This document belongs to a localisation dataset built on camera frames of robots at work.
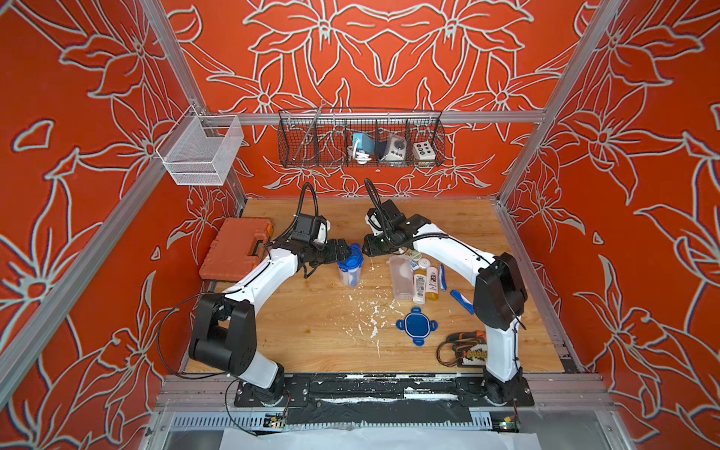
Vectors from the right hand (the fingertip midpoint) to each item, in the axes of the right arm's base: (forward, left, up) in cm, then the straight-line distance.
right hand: (360, 248), depth 88 cm
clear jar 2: (-4, -14, -13) cm, 20 cm away
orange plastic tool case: (+7, +47, -12) cm, 49 cm away
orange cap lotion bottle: (-6, -24, -12) cm, 27 cm away
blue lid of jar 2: (-20, -18, -12) cm, 29 cm away
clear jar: (-6, +3, -8) cm, 10 cm away
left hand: (-1, +6, 0) cm, 6 cm away
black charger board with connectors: (-28, -33, -12) cm, 45 cm away
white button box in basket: (+28, -21, +16) cm, 39 cm away
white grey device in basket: (+27, -11, +19) cm, 35 cm away
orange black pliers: (-23, -32, -12) cm, 41 cm away
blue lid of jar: (-5, +2, +1) cm, 6 cm away
